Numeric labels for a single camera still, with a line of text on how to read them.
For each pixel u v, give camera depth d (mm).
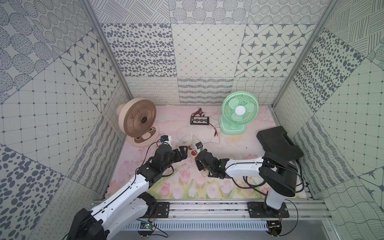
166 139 722
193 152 907
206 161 676
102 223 403
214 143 1011
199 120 1104
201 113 1129
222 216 734
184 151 730
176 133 1020
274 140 954
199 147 778
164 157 602
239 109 864
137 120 803
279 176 466
